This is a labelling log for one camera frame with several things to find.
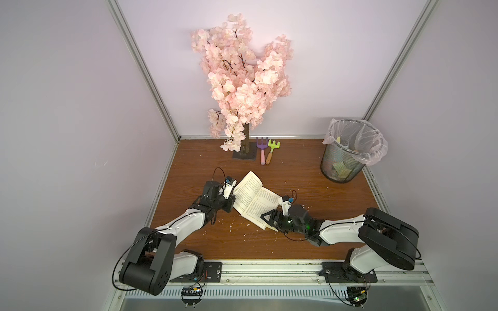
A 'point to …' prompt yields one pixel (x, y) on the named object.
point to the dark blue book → (253, 200)
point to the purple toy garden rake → (262, 146)
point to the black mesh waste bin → (333, 153)
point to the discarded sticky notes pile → (342, 171)
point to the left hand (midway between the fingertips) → (234, 194)
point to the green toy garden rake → (272, 145)
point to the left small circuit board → (191, 296)
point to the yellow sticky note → (271, 227)
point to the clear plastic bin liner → (360, 139)
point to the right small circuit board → (357, 295)
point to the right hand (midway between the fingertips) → (263, 214)
